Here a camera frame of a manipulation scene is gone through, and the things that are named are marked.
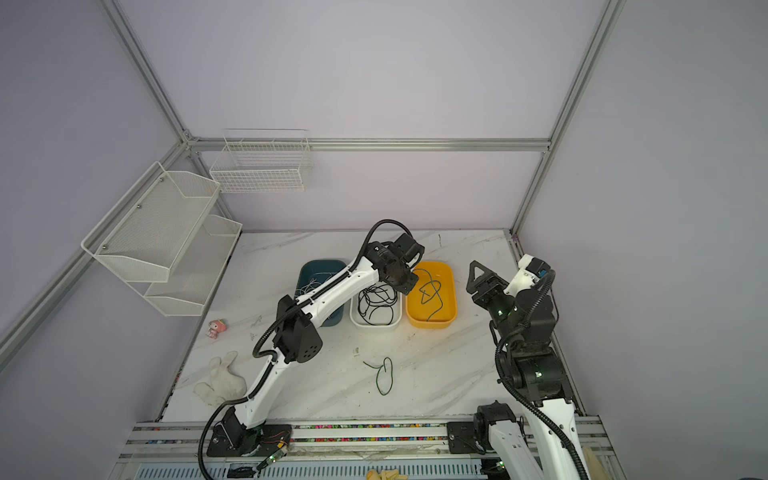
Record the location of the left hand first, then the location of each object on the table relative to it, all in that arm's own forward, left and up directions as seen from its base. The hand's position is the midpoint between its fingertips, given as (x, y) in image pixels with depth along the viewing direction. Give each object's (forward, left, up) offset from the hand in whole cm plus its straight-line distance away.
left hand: (404, 284), depth 90 cm
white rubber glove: (-26, +50, -12) cm, 58 cm away
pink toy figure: (-10, +59, -10) cm, 60 cm away
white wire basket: (+35, +44, +21) cm, 60 cm away
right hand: (-11, -14, +23) cm, 29 cm away
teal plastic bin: (+11, +33, -10) cm, 36 cm away
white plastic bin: (-9, +14, -7) cm, 18 cm away
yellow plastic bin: (+2, -10, -13) cm, 16 cm away
